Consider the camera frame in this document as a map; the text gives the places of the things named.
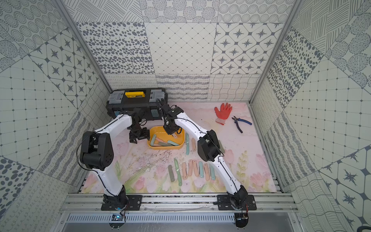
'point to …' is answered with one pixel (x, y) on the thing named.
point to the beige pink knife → (184, 172)
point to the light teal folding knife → (173, 143)
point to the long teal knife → (187, 149)
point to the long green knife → (177, 168)
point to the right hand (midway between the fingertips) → (173, 131)
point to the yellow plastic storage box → (159, 138)
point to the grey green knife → (171, 172)
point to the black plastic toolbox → (146, 98)
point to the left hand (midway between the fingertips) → (148, 140)
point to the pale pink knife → (190, 167)
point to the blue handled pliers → (235, 122)
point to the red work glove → (223, 114)
